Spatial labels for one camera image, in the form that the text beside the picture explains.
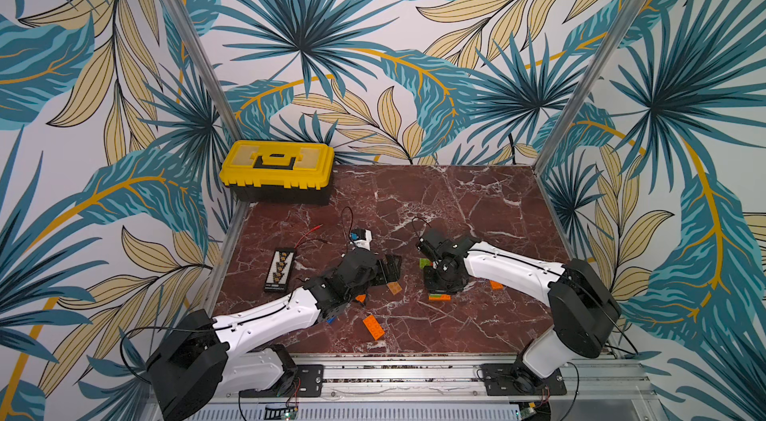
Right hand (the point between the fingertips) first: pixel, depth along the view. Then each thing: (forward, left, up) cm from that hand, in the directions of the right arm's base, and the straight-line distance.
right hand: (431, 289), depth 86 cm
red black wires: (+19, +39, -3) cm, 44 cm away
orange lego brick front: (-9, +17, -3) cm, 19 cm away
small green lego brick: (-1, -1, -3) cm, 3 cm away
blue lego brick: (-15, +24, +22) cm, 36 cm away
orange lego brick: (-1, -4, -4) cm, 6 cm away
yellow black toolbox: (+34, +46, +14) cm, 59 cm away
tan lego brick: (+2, +10, -2) cm, 11 cm away
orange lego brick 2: (-9, +19, +18) cm, 27 cm away
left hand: (+3, +12, +9) cm, 15 cm away
